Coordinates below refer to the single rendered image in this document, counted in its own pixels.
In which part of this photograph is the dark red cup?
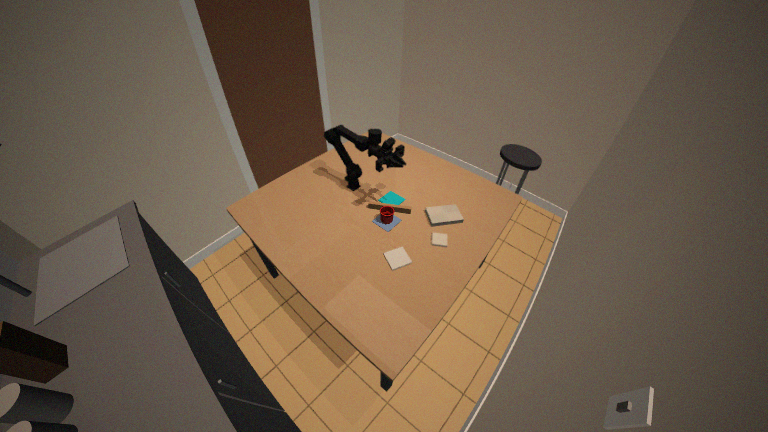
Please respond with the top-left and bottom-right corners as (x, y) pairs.
(380, 206), (395, 224)

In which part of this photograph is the beige flat rectangular slab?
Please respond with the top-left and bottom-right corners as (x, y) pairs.
(425, 204), (464, 227)

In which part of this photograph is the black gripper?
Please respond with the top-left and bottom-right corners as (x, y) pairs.
(375, 145), (406, 172)

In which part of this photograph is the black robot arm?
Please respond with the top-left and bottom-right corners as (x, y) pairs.
(324, 125), (396, 191)

